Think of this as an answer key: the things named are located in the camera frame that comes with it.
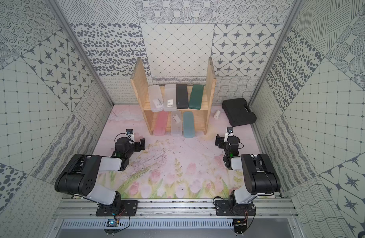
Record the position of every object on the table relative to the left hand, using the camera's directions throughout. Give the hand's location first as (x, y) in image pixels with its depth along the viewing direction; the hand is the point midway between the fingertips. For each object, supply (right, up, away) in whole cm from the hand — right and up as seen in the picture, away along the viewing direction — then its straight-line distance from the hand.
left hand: (136, 137), depth 94 cm
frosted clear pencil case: (+15, +23, -11) cm, 30 cm away
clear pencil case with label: (+26, +6, +4) cm, 27 cm away
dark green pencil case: (+39, +25, -11) cm, 47 cm away
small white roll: (+56, +15, +14) cm, 59 cm away
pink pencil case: (+14, +10, +8) cm, 19 cm away
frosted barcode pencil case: (+23, +24, -9) cm, 35 cm away
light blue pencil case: (+34, +7, +4) cm, 35 cm away
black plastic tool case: (+73, +17, +19) cm, 77 cm away
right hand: (+58, 0, +1) cm, 58 cm away
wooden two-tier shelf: (+28, +18, -15) cm, 36 cm away
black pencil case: (+30, +23, -13) cm, 40 cm away
